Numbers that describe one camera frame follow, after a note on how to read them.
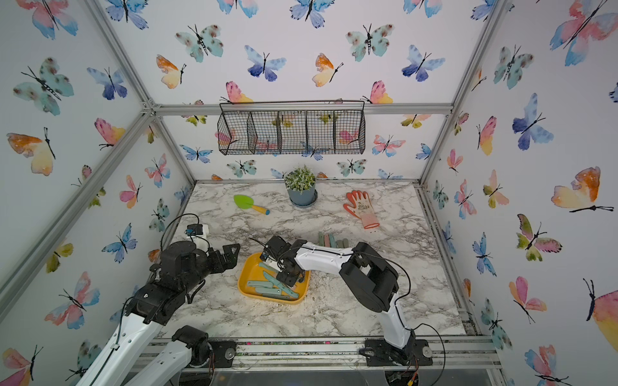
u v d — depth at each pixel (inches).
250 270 35.7
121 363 17.0
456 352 29.7
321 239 39.2
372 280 19.5
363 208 42.7
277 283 34.1
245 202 45.3
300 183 39.2
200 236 24.6
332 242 39.1
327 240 39.2
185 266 21.2
